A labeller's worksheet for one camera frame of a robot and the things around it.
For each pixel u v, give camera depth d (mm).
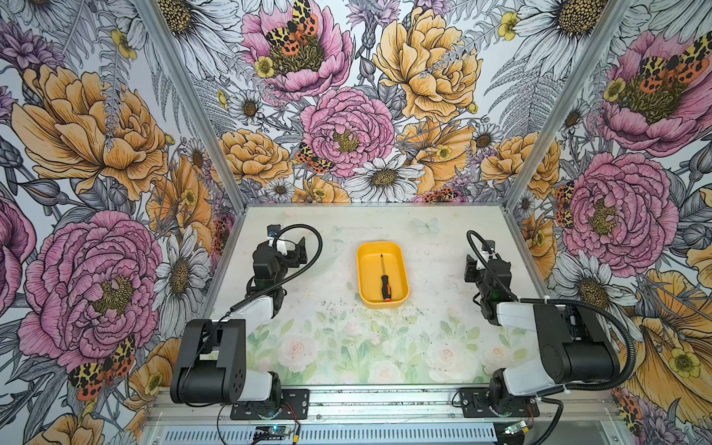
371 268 1022
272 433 707
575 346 457
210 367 440
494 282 720
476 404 739
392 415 742
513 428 715
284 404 733
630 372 412
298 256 755
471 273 850
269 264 674
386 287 941
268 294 642
